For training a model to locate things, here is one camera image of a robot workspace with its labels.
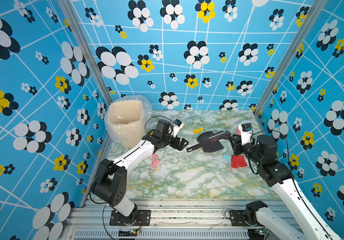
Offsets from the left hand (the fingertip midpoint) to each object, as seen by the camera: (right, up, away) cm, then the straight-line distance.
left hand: (183, 138), depth 85 cm
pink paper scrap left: (-17, -16, +8) cm, 25 cm away
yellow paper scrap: (+11, +4, +23) cm, 26 cm away
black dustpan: (+17, -6, +16) cm, 24 cm away
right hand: (+24, +2, -12) cm, 27 cm away
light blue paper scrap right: (+28, -13, +8) cm, 32 cm away
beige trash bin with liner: (-37, +12, +13) cm, 41 cm away
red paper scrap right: (+34, -15, +6) cm, 38 cm away
